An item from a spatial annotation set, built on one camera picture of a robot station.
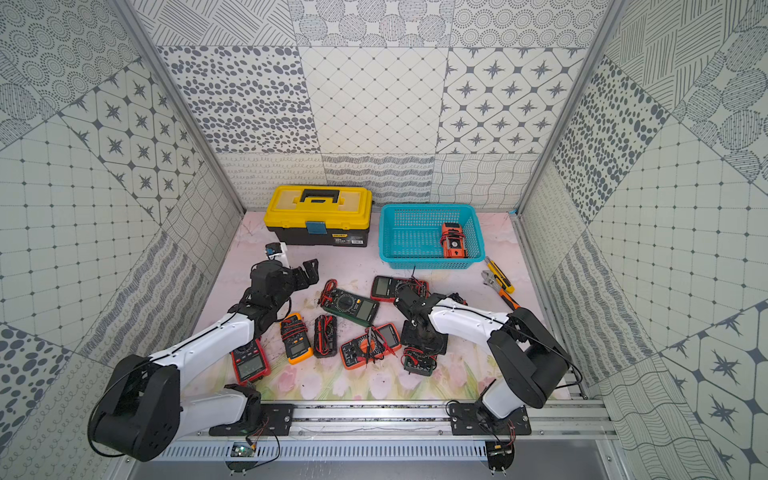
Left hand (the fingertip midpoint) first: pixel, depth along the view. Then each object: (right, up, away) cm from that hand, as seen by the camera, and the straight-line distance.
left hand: (302, 259), depth 86 cm
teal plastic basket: (+34, +7, +28) cm, 44 cm away
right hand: (+35, -26, 0) cm, 44 cm away
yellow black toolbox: (0, +14, +13) cm, 19 cm away
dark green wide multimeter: (+12, -15, +6) cm, 21 cm away
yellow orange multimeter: (-1, -23, -3) cm, 23 cm away
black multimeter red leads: (+7, -22, -2) cm, 23 cm away
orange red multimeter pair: (+20, -24, -5) cm, 32 cm away
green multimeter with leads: (+34, -28, -6) cm, 44 cm away
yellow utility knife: (+64, -7, +14) cm, 66 cm away
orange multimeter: (+49, +5, +21) cm, 53 cm away
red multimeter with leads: (+24, -10, +10) cm, 28 cm away
